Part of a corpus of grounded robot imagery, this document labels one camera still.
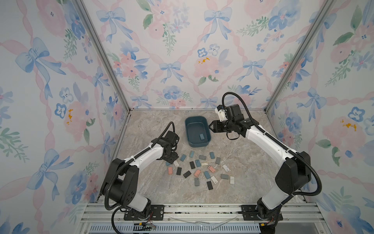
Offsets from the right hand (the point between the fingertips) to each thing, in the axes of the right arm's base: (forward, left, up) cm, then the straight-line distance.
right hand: (213, 125), depth 85 cm
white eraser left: (-15, +22, -19) cm, 33 cm away
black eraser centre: (-16, +12, -20) cm, 28 cm away
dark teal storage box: (+11, +8, -20) cm, 24 cm away
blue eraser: (+5, +5, -19) cm, 21 cm away
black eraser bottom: (-28, +2, -21) cm, 35 cm away
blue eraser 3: (-11, +18, -19) cm, 29 cm away
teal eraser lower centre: (-21, +3, -21) cm, 30 cm away
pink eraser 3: (-18, 0, -20) cm, 27 cm away
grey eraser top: (-10, +6, -20) cm, 23 cm away
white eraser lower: (-25, -1, -20) cm, 32 cm away
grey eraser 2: (-22, -7, -21) cm, 31 cm away
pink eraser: (-20, +26, -19) cm, 38 cm away
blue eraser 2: (-9, -1, -20) cm, 22 cm away
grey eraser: (-12, -4, -21) cm, 24 cm away
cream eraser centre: (-15, +4, -19) cm, 25 cm away
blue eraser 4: (-14, +8, -20) cm, 26 cm away
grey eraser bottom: (-26, +9, -20) cm, 34 cm away
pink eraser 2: (-20, +9, -20) cm, 30 cm away
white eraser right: (-18, -9, -19) cm, 28 cm away
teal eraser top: (-8, +12, -19) cm, 24 cm away
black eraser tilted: (-21, +15, -20) cm, 33 cm away
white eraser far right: (-25, -11, -20) cm, 33 cm away
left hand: (-12, +26, -15) cm, 33 cm away
